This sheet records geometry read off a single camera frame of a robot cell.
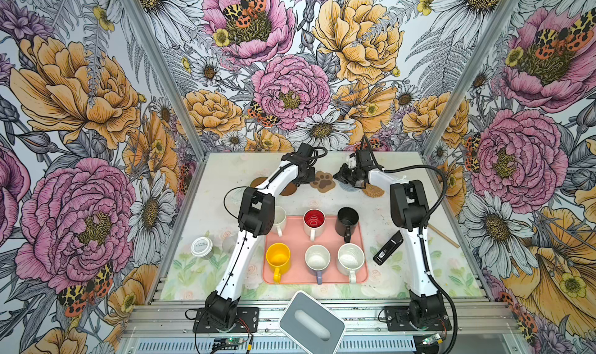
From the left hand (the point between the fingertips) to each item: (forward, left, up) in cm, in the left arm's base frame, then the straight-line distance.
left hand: (307, 183), depth 106 cm
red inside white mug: (-19, -2, 0) cm, 19 cm away
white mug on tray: (-34, -15, -1) cm, 37 cm away
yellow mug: (-32, +11, -1) cm, 34 cm away
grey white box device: (-54, 0, -2) cm, 54 cm away
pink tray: (-33, +6, -2) cm, 33 cm away
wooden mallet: (-25, -53, -2) cm, 58 cm away
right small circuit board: (-58, -36, -3) cm, 69 cm away
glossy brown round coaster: (-18, +7, +20) cm, 28 cm away
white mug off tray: (-21, +11, +6) cm, 24 cm away
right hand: (+3, -12, -1) cm, 13 cm away
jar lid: (-31, +38, +4) cm, 49 cm away
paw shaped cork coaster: (+3, -8, -3) cm, 9 cm away
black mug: (-19, -15, +1) cm, 24 cm away
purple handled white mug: (-33, -3, -1) cm, 33 cm away
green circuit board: (-58, +26, -3) cm, 64 cm away
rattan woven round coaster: (-4, -29, -1) cm, 30 cm away
